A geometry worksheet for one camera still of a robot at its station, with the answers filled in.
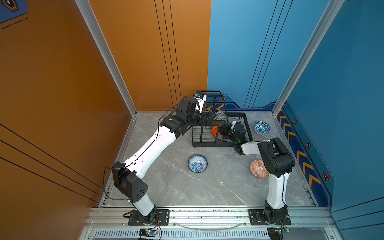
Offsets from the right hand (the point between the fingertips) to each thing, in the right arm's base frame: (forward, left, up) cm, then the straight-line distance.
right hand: (214, 123), depth 96 cm
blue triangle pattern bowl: (+6, -36, -12) cm, 38 cm away
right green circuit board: (-57, -26, -15) cm, 64 cm away
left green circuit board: (-56, +36, -14) cm, 68 cm away
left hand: (-9, +6, +20) cm, 23 cm away
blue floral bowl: (-22, +11, -13) cm, 28 cm away
